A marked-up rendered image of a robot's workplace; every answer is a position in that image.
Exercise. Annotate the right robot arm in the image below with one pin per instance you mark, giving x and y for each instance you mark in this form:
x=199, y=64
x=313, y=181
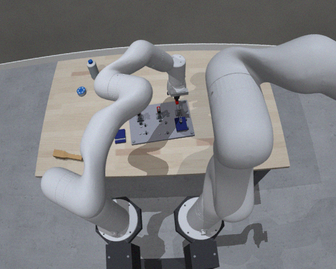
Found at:
x=243, y=132

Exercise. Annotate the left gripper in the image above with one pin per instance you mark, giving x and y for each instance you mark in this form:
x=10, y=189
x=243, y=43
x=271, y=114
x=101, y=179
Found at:
x=169, y=87

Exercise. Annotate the grey bottle with blue cap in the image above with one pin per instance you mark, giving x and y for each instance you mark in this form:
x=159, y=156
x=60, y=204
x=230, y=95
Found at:
x=92, y=67

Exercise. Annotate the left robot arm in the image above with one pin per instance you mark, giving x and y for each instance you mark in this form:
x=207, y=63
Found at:
x=85, y=195

